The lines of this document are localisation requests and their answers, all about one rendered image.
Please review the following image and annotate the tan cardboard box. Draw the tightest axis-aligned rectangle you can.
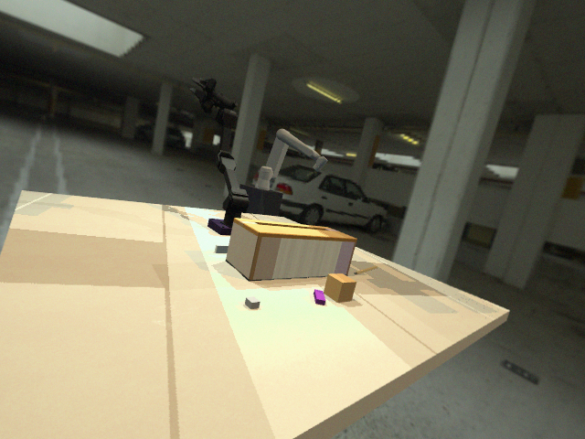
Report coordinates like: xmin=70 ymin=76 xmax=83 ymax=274
xmin=324 ymin=273 xmax=356 ymax=303

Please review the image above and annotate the small purple block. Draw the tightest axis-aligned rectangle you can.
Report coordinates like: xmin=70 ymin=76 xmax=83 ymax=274
xmin=314 ymin=289 xmax=325 ymax=305

